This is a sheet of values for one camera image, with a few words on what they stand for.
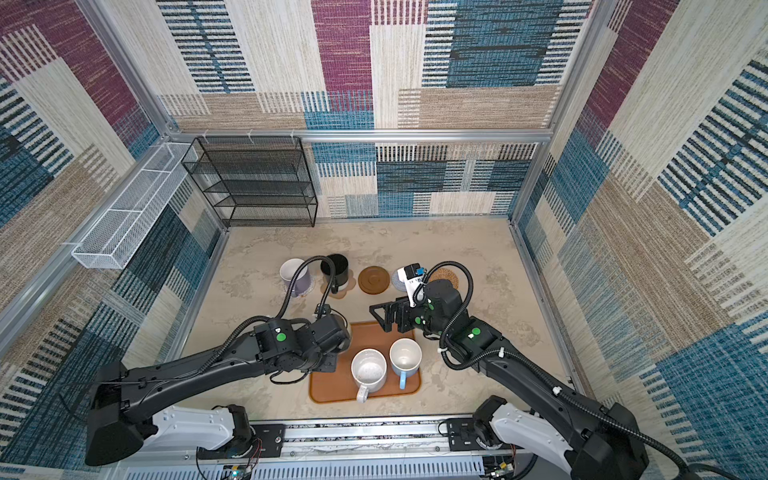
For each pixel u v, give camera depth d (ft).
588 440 1.30
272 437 2.45
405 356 2.82
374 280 3.35
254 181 3.60
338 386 2.65
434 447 2.41
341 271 3.06
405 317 2.13
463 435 2.39
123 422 1.28
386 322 2.13
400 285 2.22
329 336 1.85
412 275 2.17
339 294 3.18
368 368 2.70
